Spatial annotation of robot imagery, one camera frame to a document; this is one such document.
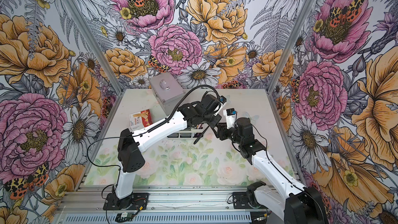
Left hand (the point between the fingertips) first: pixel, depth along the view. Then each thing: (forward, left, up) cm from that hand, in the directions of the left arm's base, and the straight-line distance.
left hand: (213, 119), depth 82 cm
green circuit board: (-39, +43, -22) cm, 62 cm away
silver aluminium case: (+24, +27, -4) cm, 37 cm away
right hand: (-4, 0, -2) cm, 5 cm away
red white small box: (+10, +45, -15) cm, 49 cm away
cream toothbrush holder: (+1, +12, -16) cm, 20 cm away
